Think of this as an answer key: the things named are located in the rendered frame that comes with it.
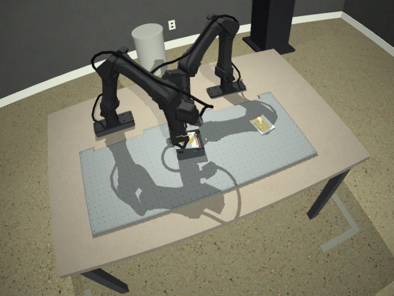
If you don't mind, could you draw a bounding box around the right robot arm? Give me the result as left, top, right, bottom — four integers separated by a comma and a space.
93, 46, 203, 134

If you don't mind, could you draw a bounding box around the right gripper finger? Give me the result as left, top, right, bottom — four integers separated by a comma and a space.
172, 136, 189, 149

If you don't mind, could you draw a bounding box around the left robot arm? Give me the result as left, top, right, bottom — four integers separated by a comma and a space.
161, 14, 246, 98

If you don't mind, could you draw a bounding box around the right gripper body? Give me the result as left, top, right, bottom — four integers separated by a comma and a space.
167, 120, 187, 143

